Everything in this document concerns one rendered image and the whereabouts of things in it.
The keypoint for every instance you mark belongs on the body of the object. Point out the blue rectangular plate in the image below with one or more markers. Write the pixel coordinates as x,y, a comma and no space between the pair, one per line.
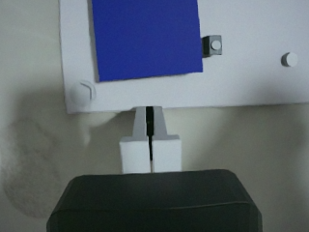
141,38

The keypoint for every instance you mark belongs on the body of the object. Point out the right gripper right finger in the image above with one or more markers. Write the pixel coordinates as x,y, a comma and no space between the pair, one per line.
166,148

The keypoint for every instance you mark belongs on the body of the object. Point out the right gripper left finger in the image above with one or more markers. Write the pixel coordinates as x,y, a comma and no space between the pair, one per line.
135,150

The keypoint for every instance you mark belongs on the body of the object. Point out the white rectangular fixture plate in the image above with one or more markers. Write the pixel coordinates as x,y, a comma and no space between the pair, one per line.
249,71

